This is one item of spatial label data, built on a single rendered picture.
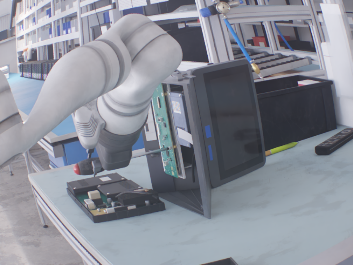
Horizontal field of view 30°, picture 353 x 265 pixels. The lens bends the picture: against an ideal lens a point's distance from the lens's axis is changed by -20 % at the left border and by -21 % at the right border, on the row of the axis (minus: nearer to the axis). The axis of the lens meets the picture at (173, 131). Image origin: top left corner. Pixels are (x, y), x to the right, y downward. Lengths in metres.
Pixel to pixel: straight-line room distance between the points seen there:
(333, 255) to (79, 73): 0.45
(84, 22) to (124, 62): 4.12
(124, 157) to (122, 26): 0.30
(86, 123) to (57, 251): 3.40
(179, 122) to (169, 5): 2.59
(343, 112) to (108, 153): 0.71
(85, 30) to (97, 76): 4.16
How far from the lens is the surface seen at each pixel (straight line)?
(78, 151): 2.86
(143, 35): 0.96
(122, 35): 0.96
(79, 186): 1.47
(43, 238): 4.81
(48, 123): 0.79
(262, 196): 1.27
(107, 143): 1.14
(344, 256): 0.50
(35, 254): 4.44
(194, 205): 1.29
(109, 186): 1.44
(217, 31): 2.92
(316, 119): 1.67
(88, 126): 1.09
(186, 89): 1.17
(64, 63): 0.85
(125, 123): 1.08
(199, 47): 3.62
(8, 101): 0.74
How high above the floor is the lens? 1.34
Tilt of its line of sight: 10 degrees down
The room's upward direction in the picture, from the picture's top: 10 degrees counter-clockwise
